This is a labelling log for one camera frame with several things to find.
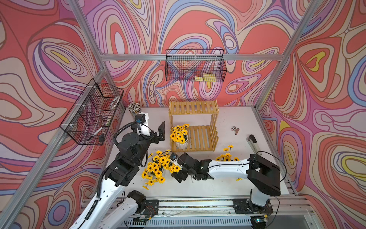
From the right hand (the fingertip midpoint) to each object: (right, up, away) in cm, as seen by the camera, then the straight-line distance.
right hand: (178, 171), depth 83 cm
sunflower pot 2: (+27, +11, -8) cm, 30 cm away
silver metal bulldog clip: (+42, +23, +22) cm, 53 cm away
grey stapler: (+50, +16, +11) cm, 54 cm away
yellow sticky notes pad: (+19, +58, +8) cm, 62 cm away
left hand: (-9, +30, -19) cm, 37 cm away
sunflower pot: (-12, +3, -11) cm, 17 cm away
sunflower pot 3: (+1, +22, -1) cm, 22 cm away
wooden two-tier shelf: (+16, +18, +18) cm, 30 cm away
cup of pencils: (-30, +39, +13) cm, 51 cm away
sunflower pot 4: (-6, +7, -9) cm, 13 cm away
